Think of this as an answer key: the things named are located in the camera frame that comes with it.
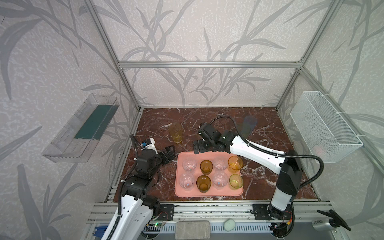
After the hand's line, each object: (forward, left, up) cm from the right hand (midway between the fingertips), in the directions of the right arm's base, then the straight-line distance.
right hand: (199, 141), depth 81 cm
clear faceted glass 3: (-7, -12, -16) cm, 21 cm away
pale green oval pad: (-37, -14, -14) cm, 42 cm away
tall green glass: (+17, -30, -13) cm, 37 cm away
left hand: (-4, +15, +4) cm, 16 cm away
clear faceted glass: (-8, +6, -16) cm, 18 cm away
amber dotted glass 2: (-18, -2, -13) cm, 23 cm away
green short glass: (-17, -20, -16) cm, 31 cm away
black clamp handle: (-36, -54, 0) cm, 65 cm away
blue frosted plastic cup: (+31, -40, -20) cm, 54 cm away
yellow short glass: (-8, -21, -13) cm, 26 cm away
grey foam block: (-39, +3, -13) cm, 41 cm away
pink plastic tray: (-22, -7, -15) cm, 28 cm away
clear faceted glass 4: (-16, -11, -15) cm, 25 cm away
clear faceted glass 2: (-17, +7, -15) cm, 24 cm away
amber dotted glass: (-9, -4, -14) cm, 17 cm away
